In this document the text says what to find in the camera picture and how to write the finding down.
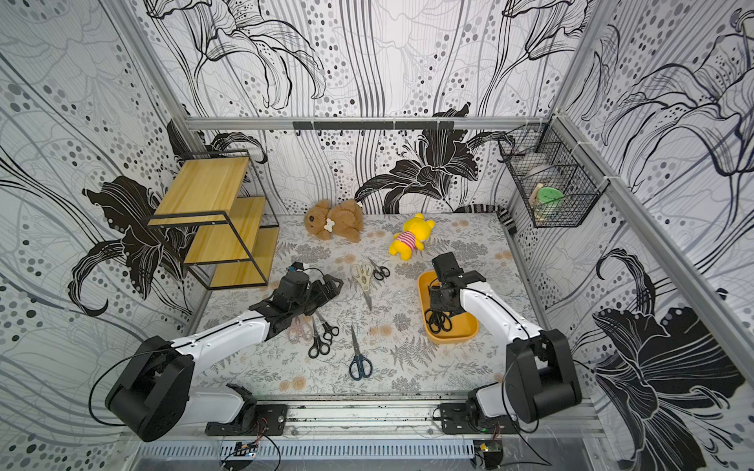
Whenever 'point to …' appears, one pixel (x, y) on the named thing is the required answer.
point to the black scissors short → (330, 332)
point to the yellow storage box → (464, 326)
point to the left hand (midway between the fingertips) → (339, 293)
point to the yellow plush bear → (415, 232)
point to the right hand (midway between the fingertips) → (445, 298)
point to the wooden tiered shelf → (223, 197)
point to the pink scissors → (301, 330)
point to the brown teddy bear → (343, 220)
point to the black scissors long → (317, 346)
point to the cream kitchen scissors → (363, 274)
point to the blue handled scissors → (361, 366)
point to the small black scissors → (380, 271)
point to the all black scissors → (438, 320)
